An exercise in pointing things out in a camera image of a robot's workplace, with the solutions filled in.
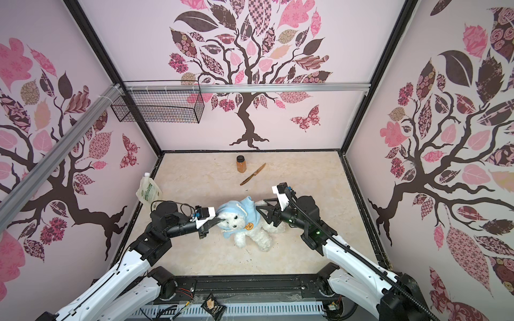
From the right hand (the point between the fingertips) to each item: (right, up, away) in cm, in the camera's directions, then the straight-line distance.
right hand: (261, 203), depth 72 cm
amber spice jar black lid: (-11, +15, +34) cm, 39 cm away
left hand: (-13, -4, -3) cm, 14 cm away
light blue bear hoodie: (-5, -1, -2) cm, 6 cm away
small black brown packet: (-17, -36, -3) cm, 40 cm away
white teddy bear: (0, -13, +7) cm, 15 cm away
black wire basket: (-62, +52, +49) cm, 95 cm away
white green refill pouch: (-52, +2, +18) cm, 55 cm away
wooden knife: (-5, +9, +37) cm, 39 cm away
